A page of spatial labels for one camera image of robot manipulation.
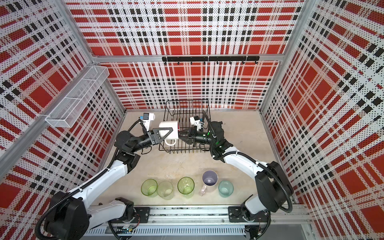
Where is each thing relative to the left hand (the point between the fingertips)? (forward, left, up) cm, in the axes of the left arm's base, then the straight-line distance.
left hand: (173, 132), depth 65 cm
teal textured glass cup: (-14, -26, -34) cm, 45 cm away
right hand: (-1, -1, -2) cm, 2 cm away
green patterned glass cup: (-14, -4, -30) cm, 33 cm away
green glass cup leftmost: (-14, +17, -33) cm, 40 cm away
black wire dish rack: (+43, +3, -29) cm, 52 cm away
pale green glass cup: (-16, +7, -31) cm, 35 cm away
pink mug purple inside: (-9, -17, -32) cm, 37 cm away
